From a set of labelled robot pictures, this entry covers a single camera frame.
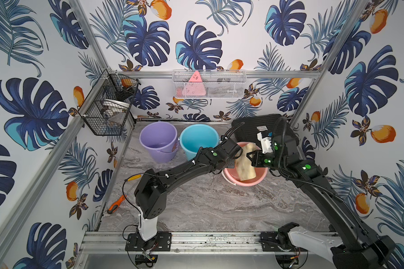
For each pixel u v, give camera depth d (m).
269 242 0.73
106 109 0.84
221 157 0.62
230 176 0.77
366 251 0.37
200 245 0.75
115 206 0.82
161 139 0.92
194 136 0.96
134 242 0.73
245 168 0.74
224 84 0.96
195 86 0.90
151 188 0.49
